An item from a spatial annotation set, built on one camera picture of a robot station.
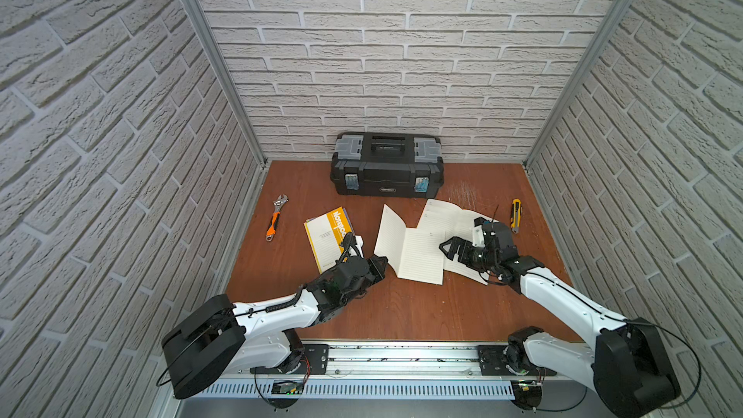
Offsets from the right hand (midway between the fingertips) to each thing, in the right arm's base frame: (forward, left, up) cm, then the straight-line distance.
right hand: (451, 249), depth 86 cm
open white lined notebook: (+15, -1, -7) cm, 16 cm away
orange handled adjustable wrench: (+27, +59, -6) cm, 65 cm away
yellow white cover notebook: (+11, +40, -4) cm, 41 cm away
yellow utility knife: (+16, -29, -7) cm, 34 cm away
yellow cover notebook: (+4, +10, -9) cm, 14 cm away
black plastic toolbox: (+28, +18, +9) cm, 35 cm away
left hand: (-3, +18, +4) cm, 19 cm away
